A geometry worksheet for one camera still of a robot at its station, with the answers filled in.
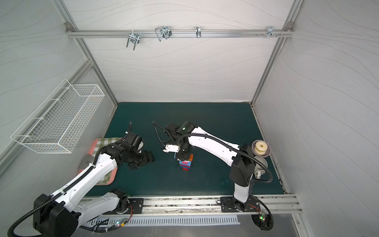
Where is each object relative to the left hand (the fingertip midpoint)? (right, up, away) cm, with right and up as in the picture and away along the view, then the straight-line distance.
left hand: (149, 162), depth 78 cm
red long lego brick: (+19, -3, +3) cm, 20 cm away
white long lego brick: (+13, +10, -10) cm, 19 cm away
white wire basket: (-40, +21, -10) cm, 46 cm away
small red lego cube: (+19, -6, +6) cm, 21 cm away
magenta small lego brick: (+19, 0, -1) cm, 19 cm away
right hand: (+18, +5, -1) cm, 19 cm away
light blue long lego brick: (+21, -1, 0) cm, 21 cm away
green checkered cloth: (-37, +7, +18) cm, 42 cm away
